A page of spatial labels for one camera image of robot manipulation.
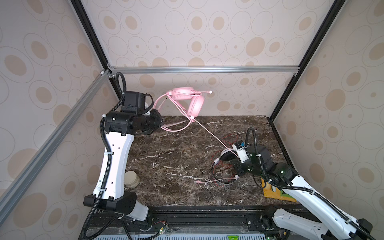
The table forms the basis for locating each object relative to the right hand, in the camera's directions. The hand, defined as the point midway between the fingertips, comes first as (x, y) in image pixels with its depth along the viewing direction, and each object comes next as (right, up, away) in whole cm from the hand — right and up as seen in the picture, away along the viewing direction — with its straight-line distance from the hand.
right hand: (232, 161), depth 74 cm
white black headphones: (0, +1, +15) cm, 15 cm away
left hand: (-31, +20, -9) cm, 38 cm away
